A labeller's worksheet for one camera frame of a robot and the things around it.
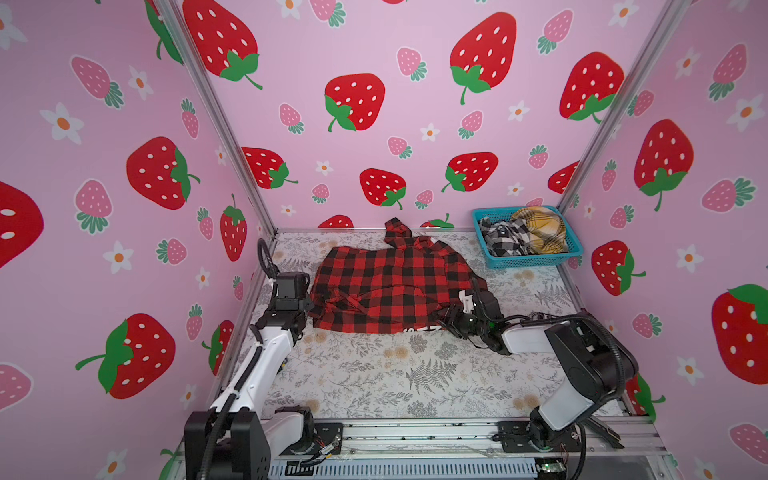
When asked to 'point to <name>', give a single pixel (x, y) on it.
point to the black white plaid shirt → (507, 238)
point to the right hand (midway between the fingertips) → (434, 316)
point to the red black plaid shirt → (410, 283)
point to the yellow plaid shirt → (547, 232)
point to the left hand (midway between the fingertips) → (294, 294)
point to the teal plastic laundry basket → (503, 213)
